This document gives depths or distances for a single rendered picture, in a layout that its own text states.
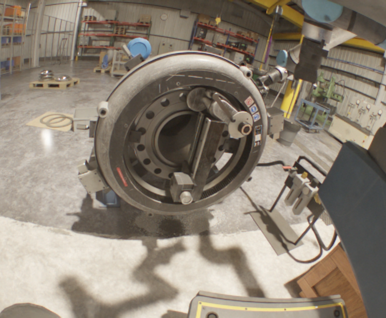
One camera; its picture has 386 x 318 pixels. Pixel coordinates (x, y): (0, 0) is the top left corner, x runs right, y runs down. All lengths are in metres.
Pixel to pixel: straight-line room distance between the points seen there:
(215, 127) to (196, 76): 0.20
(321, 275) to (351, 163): 1.01
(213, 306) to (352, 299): 0.73
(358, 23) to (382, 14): 0.30
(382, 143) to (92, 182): 0.82
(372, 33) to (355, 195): 0.39
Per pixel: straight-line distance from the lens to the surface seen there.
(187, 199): 0.73
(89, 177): 0.79
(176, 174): 0.76
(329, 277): 1.14
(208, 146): 0.71
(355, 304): 1.15
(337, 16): 0.45
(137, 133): 0.78
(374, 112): 7.20
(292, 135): 3.41
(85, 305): 1.00
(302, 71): 0.63
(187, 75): 0.62
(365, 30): 0.48
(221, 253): 1.18
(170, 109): 0.76
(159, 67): 0.61
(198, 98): 0.70
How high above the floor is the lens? 0.94
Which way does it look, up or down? 29 degrees down
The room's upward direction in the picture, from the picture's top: 14 degrees clockwise
